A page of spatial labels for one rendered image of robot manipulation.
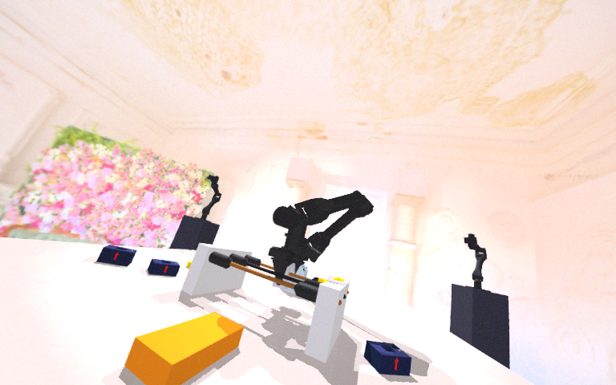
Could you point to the orange rectangular block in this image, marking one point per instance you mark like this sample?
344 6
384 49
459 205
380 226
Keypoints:
173 355

